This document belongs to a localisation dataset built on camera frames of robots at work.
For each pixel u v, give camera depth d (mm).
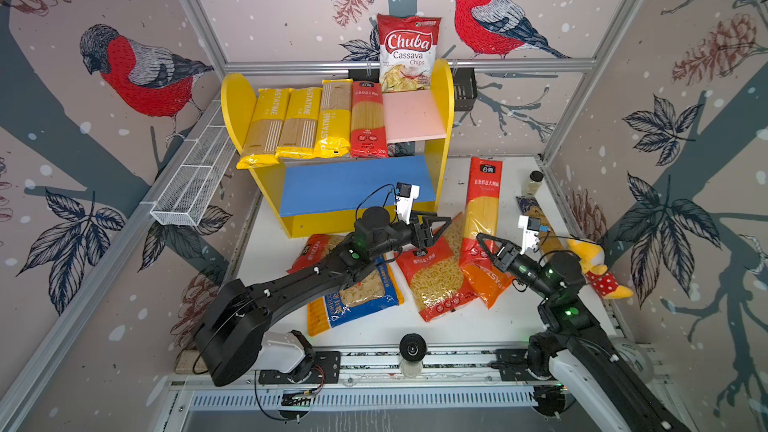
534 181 1027
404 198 650
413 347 669
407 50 832
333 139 671
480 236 715
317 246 906
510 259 637
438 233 659
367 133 679
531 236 668
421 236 633
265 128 701
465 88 943
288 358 606
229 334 411
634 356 731
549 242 931
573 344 544
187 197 713
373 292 833
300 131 696
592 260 856
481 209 732
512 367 728
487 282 854
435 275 853
